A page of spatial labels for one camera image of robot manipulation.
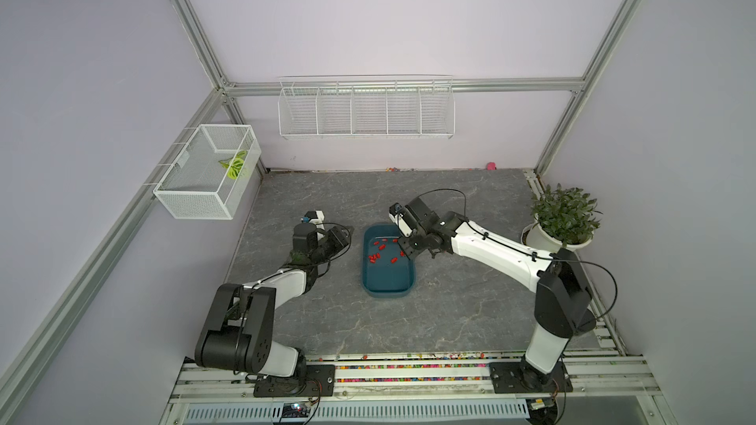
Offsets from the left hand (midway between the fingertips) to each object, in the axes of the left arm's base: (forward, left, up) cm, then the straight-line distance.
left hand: (353, 231), depth 89 cm
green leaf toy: (+12, +31, +19) cm, 39 cm away
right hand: (-5, -16, +1) cm, 17 cm away
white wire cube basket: (+11, +39, +16) cm, 43 cm away
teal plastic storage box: (-8, -9, -11) cm, 16 cm away
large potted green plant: (-5, -60, +8) cm, 61 cm away
